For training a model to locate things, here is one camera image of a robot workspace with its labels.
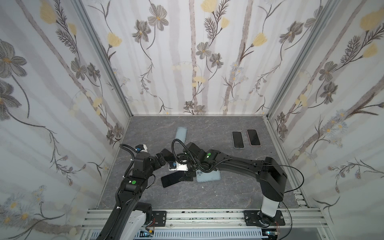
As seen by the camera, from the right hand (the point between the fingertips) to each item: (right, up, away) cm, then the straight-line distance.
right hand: (175, 164), depth 77 cm
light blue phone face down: (+42, +12, +31) cm, 53 cm away
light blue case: (+22, -9, +12) cm, 27 cm away
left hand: (-11, +6, +2) cm, 13 cm away
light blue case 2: (0, +16, +30) cm, 34 cm away
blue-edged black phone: (+41, +11, +28) cm, 51 cm away
